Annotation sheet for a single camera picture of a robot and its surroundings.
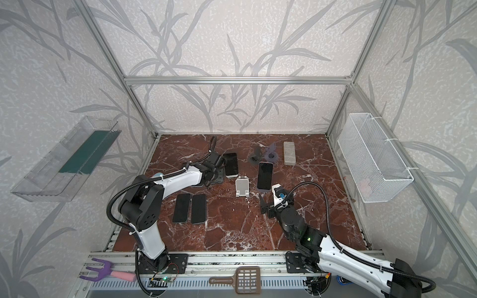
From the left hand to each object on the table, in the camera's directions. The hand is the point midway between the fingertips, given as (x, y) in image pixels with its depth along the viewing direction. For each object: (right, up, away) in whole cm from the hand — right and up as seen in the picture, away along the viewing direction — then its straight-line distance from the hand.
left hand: (218, 174), depth 96 cm
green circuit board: (-17, -37, -25) cm, 48 cm away
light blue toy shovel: (-35, -1, +6) cm, 35 cm away
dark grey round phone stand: (+29, +10, +11) cm, 33 cm away
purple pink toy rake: (-40, -35, -24) cm, 58 cm away
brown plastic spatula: (+16, -38, -25) cm, 48 cm away
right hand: (+25, -4, -19) cm, 32 cm away
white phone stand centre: (+13, -5, -5) cm, 15 cm away
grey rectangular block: (+40, +11, +12) cm, 43 cm away
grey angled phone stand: (+20, +9, +9) cm, 23 cm away
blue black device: (+52, -37, -27) cm, 69 cm away
